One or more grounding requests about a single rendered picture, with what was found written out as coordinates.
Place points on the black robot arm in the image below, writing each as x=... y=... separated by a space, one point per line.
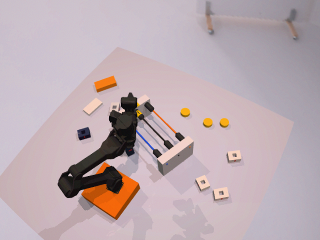
x=121 y=137

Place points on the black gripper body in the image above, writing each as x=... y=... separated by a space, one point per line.
x=129 y=104

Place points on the yellow short cylinder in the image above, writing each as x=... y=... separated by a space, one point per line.
x=224 y=122
x=207 y=122
x=185 y=112

